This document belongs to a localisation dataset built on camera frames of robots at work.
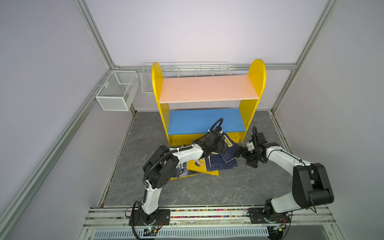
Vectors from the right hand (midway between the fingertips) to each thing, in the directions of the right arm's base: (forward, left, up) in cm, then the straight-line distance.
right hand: (240, 159), depth 90 cm
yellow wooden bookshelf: (+53, +31, -5) cm, 61 cm away
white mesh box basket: (+41, +81, +22) cm, 93 cm away
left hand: (+8, +11, +4) cm, 14 cm away
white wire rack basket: (+46, +36, +34) cm, 67 cm away
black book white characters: (-9, +36, +3) cm, 37 cm away
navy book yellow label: (+2, +7, +10) cm, 13 cm away
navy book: (-3, +15, +2) cm, 15 cm away
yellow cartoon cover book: (-6, +25, +4) cm, 26 cm away
